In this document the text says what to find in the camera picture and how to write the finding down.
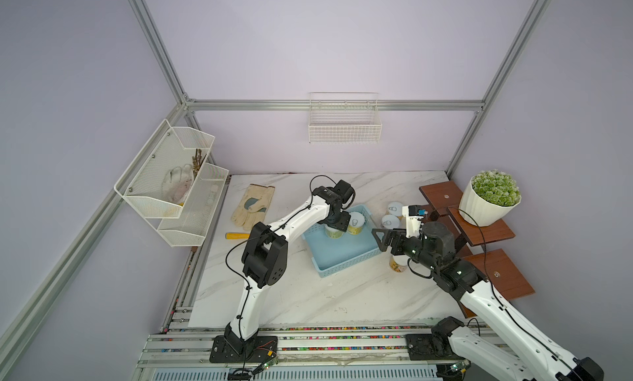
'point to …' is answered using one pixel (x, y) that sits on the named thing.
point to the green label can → (333, 232)
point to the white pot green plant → (488, 198)
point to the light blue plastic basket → (331, 255)
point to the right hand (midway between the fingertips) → (383, 234)
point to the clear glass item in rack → (177, 183)
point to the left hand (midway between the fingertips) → (334, 224)
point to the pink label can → (390, 222)
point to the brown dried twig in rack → (197, 161)
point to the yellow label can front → (356, 223)
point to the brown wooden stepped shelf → (443, 201)
